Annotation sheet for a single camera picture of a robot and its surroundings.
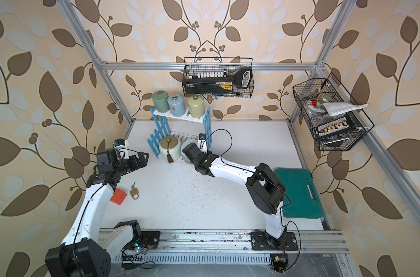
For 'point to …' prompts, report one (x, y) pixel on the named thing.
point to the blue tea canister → (177, 105)
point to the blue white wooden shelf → (183, 127)
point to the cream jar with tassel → (169, 148)
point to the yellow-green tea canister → (197, 106)
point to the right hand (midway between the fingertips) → (200, 151)
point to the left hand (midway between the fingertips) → (139, 154)
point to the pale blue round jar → (184, 143)
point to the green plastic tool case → (302, 199)
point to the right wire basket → (308, 96)
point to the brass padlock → (134, 192)
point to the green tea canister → (161, 100)
